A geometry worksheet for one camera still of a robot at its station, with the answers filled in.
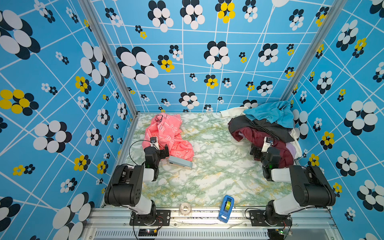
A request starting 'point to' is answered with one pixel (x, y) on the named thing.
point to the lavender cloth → (291, 148)
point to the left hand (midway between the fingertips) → (159, 144)
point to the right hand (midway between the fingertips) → (261, 145)
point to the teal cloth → (278, 112)
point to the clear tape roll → (187, 212)
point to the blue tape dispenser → (226, 208)
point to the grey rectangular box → (180, 162)
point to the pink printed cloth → (166, 127)
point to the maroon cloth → (257, 138)
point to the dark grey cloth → (281, 133)
